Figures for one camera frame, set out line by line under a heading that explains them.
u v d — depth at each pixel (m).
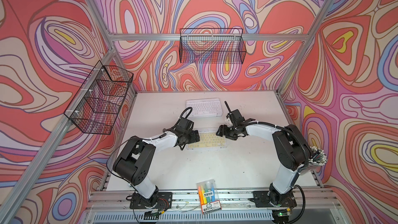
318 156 0.72
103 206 0.73
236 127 0.71
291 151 0.49
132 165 0.46
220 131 0.86
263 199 0.74
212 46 0.96
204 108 1.07
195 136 0.84
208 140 0.93
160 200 0.73
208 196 0.74
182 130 0.73
